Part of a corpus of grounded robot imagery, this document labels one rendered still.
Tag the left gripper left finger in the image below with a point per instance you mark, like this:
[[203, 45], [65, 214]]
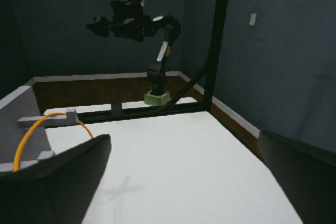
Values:
[[56, 190]]

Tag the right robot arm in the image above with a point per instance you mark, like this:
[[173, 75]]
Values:
[[156, 70]]

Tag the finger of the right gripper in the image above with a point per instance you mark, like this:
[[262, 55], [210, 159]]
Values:
[[96, 27], [126, 29]]

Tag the orange cable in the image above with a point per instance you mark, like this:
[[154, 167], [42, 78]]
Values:
[[24, 140]]

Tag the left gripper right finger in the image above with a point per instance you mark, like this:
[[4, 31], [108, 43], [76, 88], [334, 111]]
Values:
[[305, 173]]

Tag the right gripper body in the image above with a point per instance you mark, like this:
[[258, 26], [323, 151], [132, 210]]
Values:
[[137, 22]]

